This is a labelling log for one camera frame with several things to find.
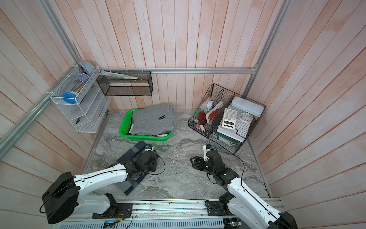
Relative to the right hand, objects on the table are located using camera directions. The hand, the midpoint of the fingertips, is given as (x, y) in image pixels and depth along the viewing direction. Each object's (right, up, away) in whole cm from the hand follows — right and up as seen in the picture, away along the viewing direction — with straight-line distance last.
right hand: (194, 159), depth 82 cm
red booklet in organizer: (+9, +25, +25) cm, 37 cm away
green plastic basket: (-48, +19, +18) cm, 55 cm away
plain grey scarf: (-25, +23, +16) cm, 38 cm away
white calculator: (+22, +24, +3) cm, 33 cm away
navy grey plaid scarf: (-38, -15, -3) cm, 41 cm away
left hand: (-24, -4, +3) cm, 24 cm away
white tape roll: (+34, +25, +6) cm, 42 cm away
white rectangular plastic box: (+38, +32, +11) cm, 51 cm away
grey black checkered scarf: (-25, +17, +12) cm, 33 cm away
